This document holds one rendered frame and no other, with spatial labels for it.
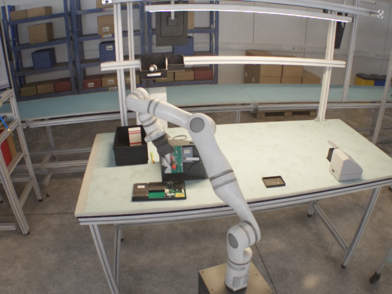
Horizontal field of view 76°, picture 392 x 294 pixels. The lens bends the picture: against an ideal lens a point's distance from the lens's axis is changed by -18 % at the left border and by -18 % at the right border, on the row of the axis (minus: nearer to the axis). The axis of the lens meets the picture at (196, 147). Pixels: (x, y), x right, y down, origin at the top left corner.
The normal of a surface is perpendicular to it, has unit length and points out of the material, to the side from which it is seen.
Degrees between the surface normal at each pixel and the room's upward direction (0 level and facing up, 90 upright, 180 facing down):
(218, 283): 0
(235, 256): 91
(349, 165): 90
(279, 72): 90
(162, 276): 0
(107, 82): 90
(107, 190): 0
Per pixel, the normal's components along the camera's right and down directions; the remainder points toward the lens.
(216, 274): 0.00, -0.88
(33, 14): 0.16, 0.46
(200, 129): -0.26, -0.04
